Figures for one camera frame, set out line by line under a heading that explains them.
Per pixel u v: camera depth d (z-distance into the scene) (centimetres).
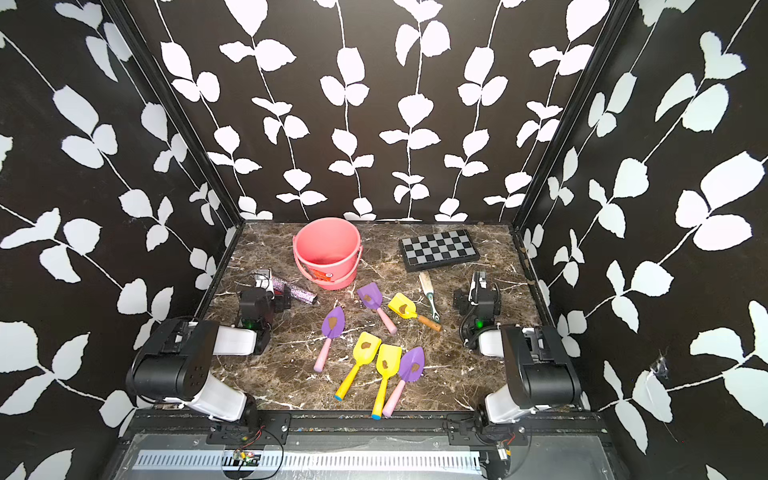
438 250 110
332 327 92
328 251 109
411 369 84
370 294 99
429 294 98
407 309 96
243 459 70
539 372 45
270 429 73
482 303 71
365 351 86
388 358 85
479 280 106
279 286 95
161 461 70
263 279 79
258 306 73
